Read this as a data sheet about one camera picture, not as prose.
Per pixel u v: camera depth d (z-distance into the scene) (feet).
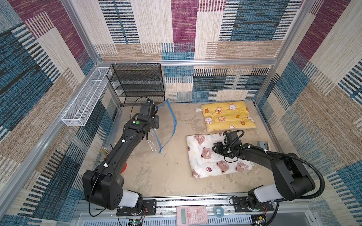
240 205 2.39
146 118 1.97
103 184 1.29
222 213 2.35
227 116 3.56
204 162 2.85
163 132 3.38
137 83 3.55
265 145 3.05
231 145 2.34
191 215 2.30
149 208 2.41
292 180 1.44
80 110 2.36
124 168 2.85
